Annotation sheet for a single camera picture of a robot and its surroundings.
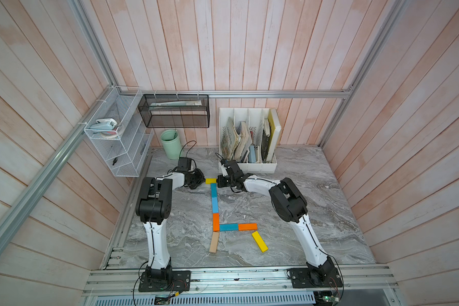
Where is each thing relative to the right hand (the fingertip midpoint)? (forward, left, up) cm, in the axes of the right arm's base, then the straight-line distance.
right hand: (215, 180), depth 105 cm
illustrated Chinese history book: (+17, -7, +16) cm, 24 cm away
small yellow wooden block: (-1, +3, +1) cm, 3 cm away
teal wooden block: (-6, +1, 0) cm, 6 cm away
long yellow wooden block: (-33, -22, 0) cm, 40 cm away
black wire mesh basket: (+29, +23, +26) cm, 45 cm away
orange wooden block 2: (-26, -17, 0) cm, 31 cm away
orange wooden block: (-24, -2, 0) cm, 24 cm away
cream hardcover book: (+13, -30, +24) cm, 41 cm away
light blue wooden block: (-16, -1, +1) cm, 16 cm away
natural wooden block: (-34, -2, 0) cm, 34 cm away
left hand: (0, +5, +1) cm, 5 cm away
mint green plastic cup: (+19, +26, +14) cm, 36 cm away
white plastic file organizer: (+14, -17, +16) cm, 27 cm away
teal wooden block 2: (-27, -8, +1) cm, 28 cm away
